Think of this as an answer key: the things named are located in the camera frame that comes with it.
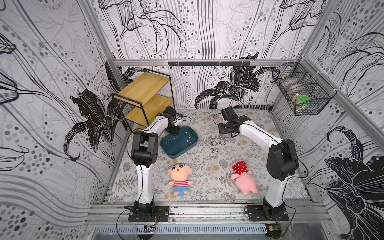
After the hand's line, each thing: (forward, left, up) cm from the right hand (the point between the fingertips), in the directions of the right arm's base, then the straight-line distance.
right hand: (225, 126), depth 95 cm
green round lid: (+2, -39, +21) cm, 44 cm away
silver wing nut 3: (-2, +2, -10) cm, 10 cm away
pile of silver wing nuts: (-4, +25, -10) cm, 27 cm away
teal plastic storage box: (-10, +35, -8) cm, 37 cm away
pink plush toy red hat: (-33, -7, -5) cm, 34 cm away
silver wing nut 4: (-6, +8, -10) cm, 14 cm away
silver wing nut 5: (-6, 0, -10) cm, 12 cm away
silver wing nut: (-2, +8, -11) cm, 14 cm away
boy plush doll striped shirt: (-29, +27, -3) cm, 40 cm away
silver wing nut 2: (-11, +8, -10) cm, 17 cm away
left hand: (+1, +34, -7) cm, 35 cm away
